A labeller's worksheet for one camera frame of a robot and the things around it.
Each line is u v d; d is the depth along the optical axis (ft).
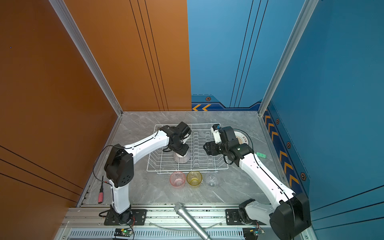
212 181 2.78
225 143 1.93
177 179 2.79
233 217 2.38
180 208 2.38
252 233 2.29
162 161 3.00
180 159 2.86
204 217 2.48
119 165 1.63
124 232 2.32
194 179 2.79
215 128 2.30
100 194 2.65
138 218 2.43
